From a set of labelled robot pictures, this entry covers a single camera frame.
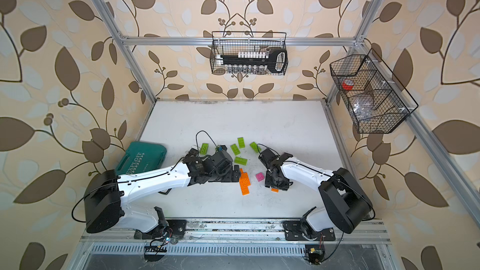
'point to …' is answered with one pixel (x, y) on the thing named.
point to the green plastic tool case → (140, 157)
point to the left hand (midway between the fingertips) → (232, 172)
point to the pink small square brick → (259, 176)
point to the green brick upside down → (254, 146)
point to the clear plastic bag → (363, 107)
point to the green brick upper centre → (241, 142)
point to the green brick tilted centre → (235, 149)
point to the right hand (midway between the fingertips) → (273, 185)
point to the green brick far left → (204, 149)
